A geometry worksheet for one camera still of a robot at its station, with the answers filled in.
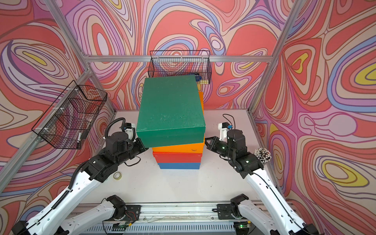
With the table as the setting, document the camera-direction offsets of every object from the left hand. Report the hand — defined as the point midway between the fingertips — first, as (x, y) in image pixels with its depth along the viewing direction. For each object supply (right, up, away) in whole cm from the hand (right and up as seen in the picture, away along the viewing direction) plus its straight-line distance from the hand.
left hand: (155, 139), depth 68 cm
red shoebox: (+8, -9, +2) cm, 12 cm away
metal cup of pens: (+55, -9, +7) cm, 56 cm away
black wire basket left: (-50, +7, +10) cm, 52 cm away
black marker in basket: (-38, -3, +2) cm, 38 cm away
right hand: (+23, -3, +2) cm, 23 cm away
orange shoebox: (+19, -4, -1) cm, 19 cm away
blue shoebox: (+11, -19, +20) cm, 29 cm away
